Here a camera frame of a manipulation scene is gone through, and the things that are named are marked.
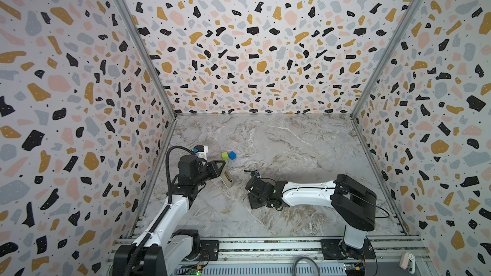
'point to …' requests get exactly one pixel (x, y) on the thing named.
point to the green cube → (224, 156)
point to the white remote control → (227, 179)
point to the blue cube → (232, 155)
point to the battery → (247, 170)
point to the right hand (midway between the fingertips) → (249, 197)
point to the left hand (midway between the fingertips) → (223, 160)
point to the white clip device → (408, 262)
